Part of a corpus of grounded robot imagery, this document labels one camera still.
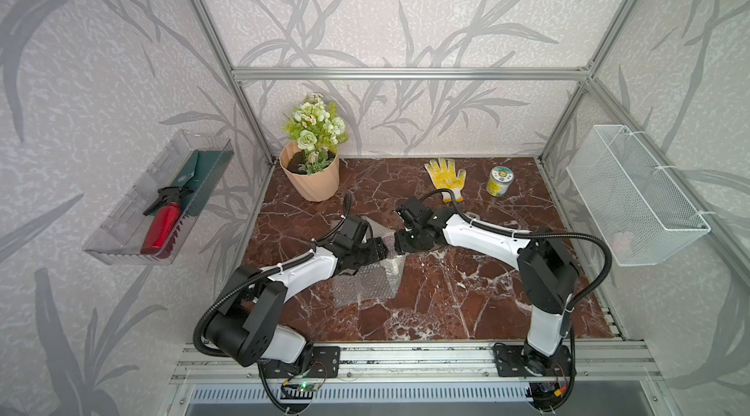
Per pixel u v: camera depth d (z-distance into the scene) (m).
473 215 0.99
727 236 0.56
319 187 0.98
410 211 0.71
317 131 0.92
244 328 0.42
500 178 1.04
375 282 0.86
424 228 0.67
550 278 0.48
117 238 0.58
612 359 0.75
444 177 1.15
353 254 0.74
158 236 0.57
